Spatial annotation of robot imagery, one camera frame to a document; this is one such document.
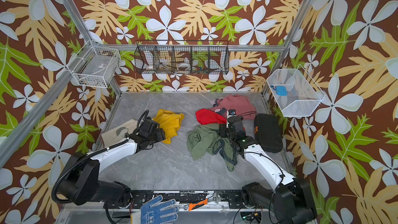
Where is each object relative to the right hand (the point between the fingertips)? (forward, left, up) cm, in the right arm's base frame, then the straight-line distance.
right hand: (224, 124), depth 85 cm
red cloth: (+13, +9, -10) cm, 19 cm away
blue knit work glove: (-40, +37, -13) cm, 56 cm away
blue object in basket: (+15, -32, +12) cm, 37 cm away
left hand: (0, +37, -8) cm, 38 cm away
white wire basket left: (+26, +72, +20) cm, 79 cm away
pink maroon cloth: (+23, -17, -11) cm, 31 cm away
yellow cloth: (+4, +31, -3) cm, 31 cm away
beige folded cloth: (+3, +66, -13) cm, 67 cm away
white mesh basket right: (+12, -40, +12) cm, 43 cm away
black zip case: (0, -27, -9) cm, 29 cm away
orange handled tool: (-37, +19, -13) cm, 44 cm away
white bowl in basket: (+37, +23, +13) cm, 45 cm away
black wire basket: (+39, +9, +17) cm, 44 cm away
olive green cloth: (-4, +10, -10) cm, 15 cm away
